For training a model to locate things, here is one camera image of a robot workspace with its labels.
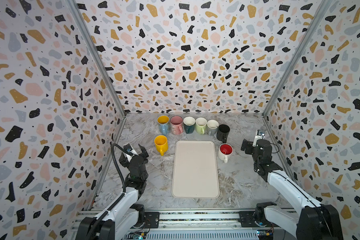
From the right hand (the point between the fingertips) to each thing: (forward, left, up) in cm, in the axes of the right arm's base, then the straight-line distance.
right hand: (251, 137), depth 84 cm
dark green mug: (+20, +36, -11) cm, 42 cm away
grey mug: (+18, +19, -12) cm, 29 cm away
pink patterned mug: (+20, +44, -11) cm, 50 cm away
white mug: (+1, +12, -16) cm, 20 cm away
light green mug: (+18, +27, -10) cm, 34 cm away
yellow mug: (+2, +53, -11) cm, 54 cm away
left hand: (-7, +66, 0) cm, 66 cm away
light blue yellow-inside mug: (+16, +53, -9) cm, 56 cm away
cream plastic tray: (-13, +31, -19) cm, 39 cm away
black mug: (+13, +12, -12) cm, 21 cm away
